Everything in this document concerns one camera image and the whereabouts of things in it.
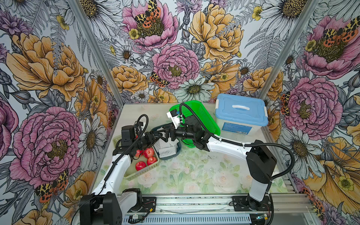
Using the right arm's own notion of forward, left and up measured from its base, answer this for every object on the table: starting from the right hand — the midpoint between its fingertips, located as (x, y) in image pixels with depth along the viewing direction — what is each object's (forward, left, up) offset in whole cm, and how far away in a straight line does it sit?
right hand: (159, 132), depth 74 cm
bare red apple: (-4, +8, -15) cm, 17 cm away
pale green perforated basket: (-12, +19, -21) cm, 31 cm away
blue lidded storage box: (+17, -50, -8) cm, 53 cm away
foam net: (-2, -1, -14) cm, 14 cm away
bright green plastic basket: (+33, -25, -17) cm, 44 cm away
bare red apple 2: (-6, +8, -19) cm, 22 cm away
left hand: (0, +1, -8) cm, 8 cm away
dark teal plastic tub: (+1, -9, -22) cm, 24 cm away
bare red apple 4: (-1, +17, -20) cm, 26 cm away
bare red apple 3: (-9, +14, -19) cm, 25 cm away
